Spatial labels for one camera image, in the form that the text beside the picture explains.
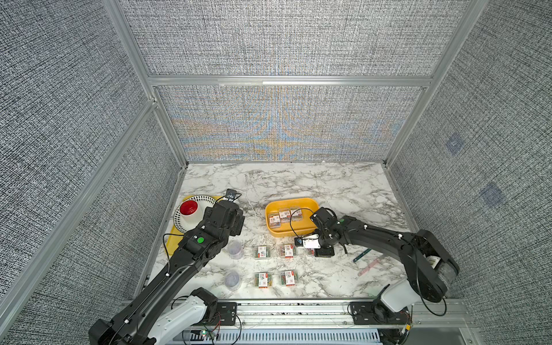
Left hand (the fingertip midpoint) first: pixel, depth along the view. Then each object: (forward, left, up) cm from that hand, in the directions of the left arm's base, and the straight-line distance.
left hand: (229, 211), depth 76 cm
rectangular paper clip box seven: (+9, -26, -19) cm, 34 cm away
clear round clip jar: (-18, 0, -18) cm, 26 cm away
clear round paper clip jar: (-7, 0, -18) cm, 19 cm away
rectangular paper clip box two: (-19, -11, -19) cm, 29 cm away
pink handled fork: (-13, -56, -21) cm, 61 cm away
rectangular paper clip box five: (-8, -21, -18) cm, 29 cm away
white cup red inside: (+8, +19, -12) cm, 24 cm away
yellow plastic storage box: (+2, -24, -20) cm, 31 cm away
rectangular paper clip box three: (-18, -20, -19) cm, 33 cm away
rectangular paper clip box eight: (-8, -30, -20) cm, 37 cm away
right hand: (-3, -33, -18) cm, 37 cm away
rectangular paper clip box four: (+6, -16, -19) cm, 26 cm away
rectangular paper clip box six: (+8, -21, -18) cm, 29 cm away
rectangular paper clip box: (-8, -11, -19) cm, 23 cm away
